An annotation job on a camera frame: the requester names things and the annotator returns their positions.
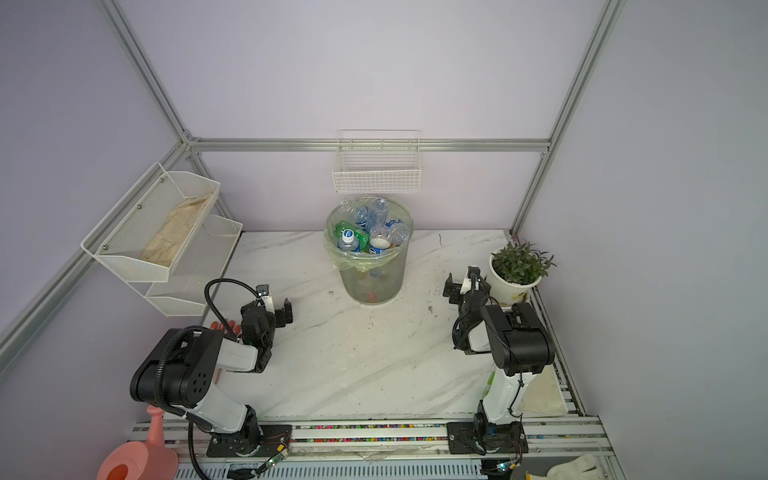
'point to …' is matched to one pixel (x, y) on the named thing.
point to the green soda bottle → (363, 236)
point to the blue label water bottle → (397, 231)
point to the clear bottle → (380, 215)
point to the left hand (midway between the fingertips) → (269, 302)
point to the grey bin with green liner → (367, 279)
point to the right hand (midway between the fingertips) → (464, 273)
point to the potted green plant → (514, 270)
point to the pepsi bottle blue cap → (380, 240)
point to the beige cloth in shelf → (170, 237)
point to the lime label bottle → (489, 384)
